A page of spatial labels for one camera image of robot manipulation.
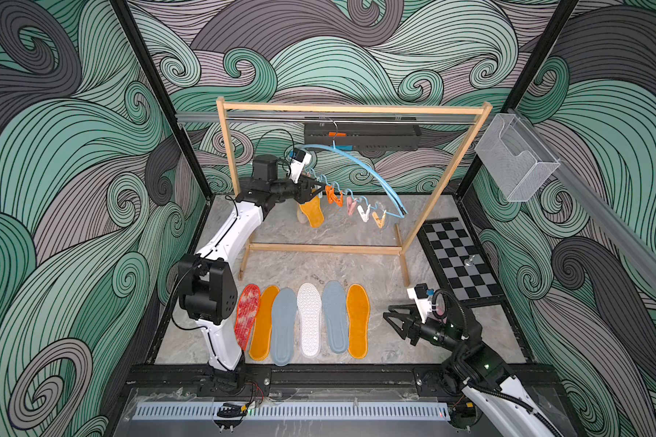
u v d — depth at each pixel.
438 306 0.66
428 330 0.66
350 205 0.74
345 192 0.71
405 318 0.66
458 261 0.95
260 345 0.80
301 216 0.96
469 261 0.92
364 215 0.71
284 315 0.86
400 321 0.69
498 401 0.53
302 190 0.73
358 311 0.86
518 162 0.76
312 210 0.94
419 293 0.67
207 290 0.48
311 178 0.78
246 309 0.86
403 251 0.98
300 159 0.72
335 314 0.86
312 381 0.74
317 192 0.79
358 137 0.93
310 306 0.88
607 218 0.59
